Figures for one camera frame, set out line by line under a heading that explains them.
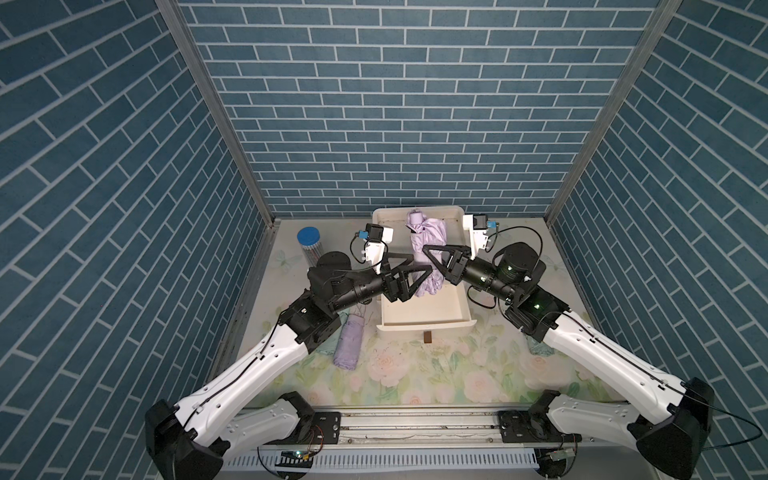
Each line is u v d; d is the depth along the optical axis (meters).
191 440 0.37
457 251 0.58
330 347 0.85
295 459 0.72
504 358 0.86
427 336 0.77
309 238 0.89
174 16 0.70
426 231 0.61
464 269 0.57
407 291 0.55
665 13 0.71
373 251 0.55
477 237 0.58
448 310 0.87
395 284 0.54
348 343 0.85
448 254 0.59
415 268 0.55
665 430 0.40
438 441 0.74
